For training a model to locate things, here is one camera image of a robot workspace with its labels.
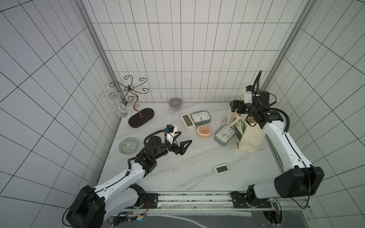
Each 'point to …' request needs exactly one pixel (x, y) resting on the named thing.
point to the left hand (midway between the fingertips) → (184, 138)
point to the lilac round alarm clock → (224, 121)
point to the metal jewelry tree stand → (143, 116)
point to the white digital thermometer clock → (221, 169)
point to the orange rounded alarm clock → (204, 131)
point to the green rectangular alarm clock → (201, 117)
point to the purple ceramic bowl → (175, 103)
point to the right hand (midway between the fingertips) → (240, 101)
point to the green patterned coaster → (128, 146)
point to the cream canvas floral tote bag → (248, 138)
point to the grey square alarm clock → (224, 135)
